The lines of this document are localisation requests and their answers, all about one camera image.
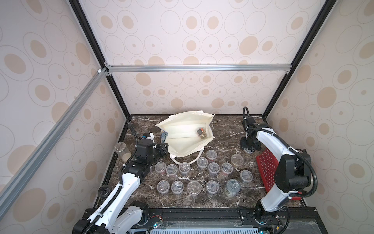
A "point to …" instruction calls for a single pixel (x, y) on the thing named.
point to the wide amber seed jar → (237, 160)
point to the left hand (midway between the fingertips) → (172, 143)
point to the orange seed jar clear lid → (202, 163)
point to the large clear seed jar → (232, 187)
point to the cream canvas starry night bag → (187, 132)
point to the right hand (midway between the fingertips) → (254, 148)
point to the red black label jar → (201, 132)
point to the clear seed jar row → (211, 155)
